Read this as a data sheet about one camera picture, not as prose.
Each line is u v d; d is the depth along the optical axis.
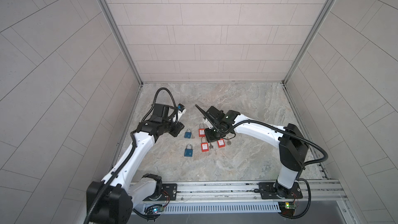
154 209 0.65
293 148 0.45
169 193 0.70
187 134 0.89
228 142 0.87
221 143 0.85
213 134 0.71
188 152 0.83
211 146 0.85
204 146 0.84
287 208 0.68
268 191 0.71
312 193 0.71
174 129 0.68
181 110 0.69
